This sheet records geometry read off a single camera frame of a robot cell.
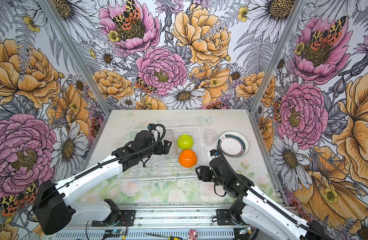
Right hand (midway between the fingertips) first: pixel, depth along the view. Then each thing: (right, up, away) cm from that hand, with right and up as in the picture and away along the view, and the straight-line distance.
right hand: (201, 175), depth 77 cm
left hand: (-20, +14, +4) cm, 25 cm away
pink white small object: (-4, -22, -11) cm, 25 cm away
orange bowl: (-7, +6, +12) cm, 15 cm away
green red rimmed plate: (+22, +13, +21) cm, 33 cm away
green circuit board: (-42, -25, -6) cm, 49 cm away
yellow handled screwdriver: (-15, -25, -8) cm, 31 cm away
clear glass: (+8, +17, +28) cm, 34 cm away
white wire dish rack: (-19, +1, +15) cm, 25 cm away
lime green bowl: (-9, +15, +19) cm, 26 cm away
